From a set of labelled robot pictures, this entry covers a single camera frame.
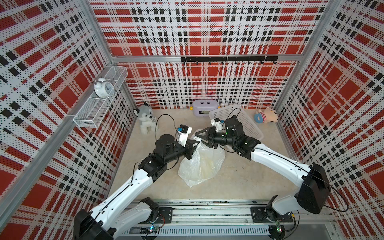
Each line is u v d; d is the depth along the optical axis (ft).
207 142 2.19
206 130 2.18
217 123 2.33
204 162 2.63
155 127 3.51
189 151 2.02
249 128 3.39
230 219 2.41
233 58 2.92
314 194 1.33
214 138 2.10
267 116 3.63
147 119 3.22
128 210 1.84
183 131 1.98
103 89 2.30
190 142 2.10
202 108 3.62
